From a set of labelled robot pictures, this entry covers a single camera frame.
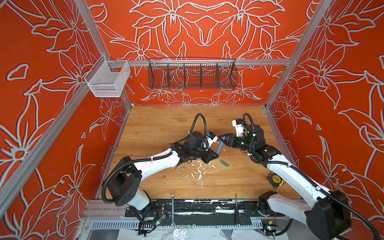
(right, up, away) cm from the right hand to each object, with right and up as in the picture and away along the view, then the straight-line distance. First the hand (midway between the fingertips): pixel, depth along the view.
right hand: (218, 137), depth 76 cm
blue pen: (+1, -4, -1) cm, 4 cm away
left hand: (0, -9, 0) cm, 9 cm away
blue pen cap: (+2, 0, -1) cm, 3 cm away
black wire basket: (-14, +40, +22) cm, 47 cm away
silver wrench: (-23, -41, -7) cm, 47 cm away
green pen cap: (+6, -17, +12) cm, 22 cm away
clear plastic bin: (-68, +35, +17) cm, 79 cm away
